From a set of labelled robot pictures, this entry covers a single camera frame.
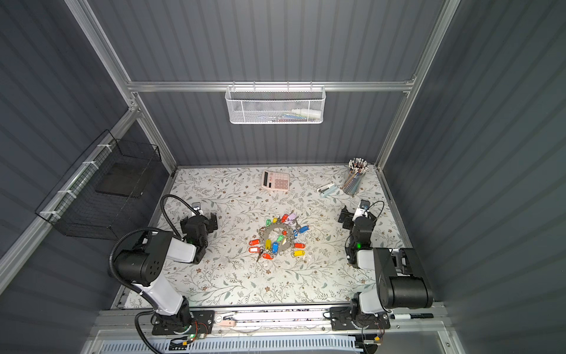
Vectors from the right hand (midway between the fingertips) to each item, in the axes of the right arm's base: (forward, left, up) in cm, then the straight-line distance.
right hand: (361, 210), depth 90 cm
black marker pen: (-36, -12, -10) cm, 40 cm away
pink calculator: (+24, +37, -7) cm, 45 cm away
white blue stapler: (+18, +11, -8) cm, 23 cm away
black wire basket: (-9, +94, +20) cm, 96 cm away
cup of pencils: (+18, -1, +7) cm, 20 cm away
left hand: (0, +70, -4) cm, 70 cm away
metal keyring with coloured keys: (-6, +34, -10) cm, 36 cm away
